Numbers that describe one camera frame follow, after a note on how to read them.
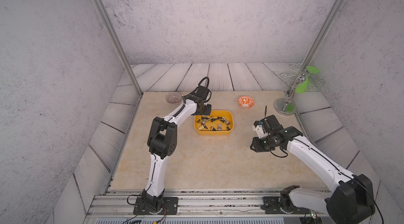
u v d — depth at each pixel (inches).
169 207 29.2
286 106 43.3
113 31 34.4
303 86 38.8
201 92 31.2
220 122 41.0
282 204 26.0
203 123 39.9
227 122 40.0
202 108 29.7
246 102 44.7
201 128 39.2
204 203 29.8
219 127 39.0
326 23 33.4
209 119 41.2
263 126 26.4
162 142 21.9
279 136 22.4
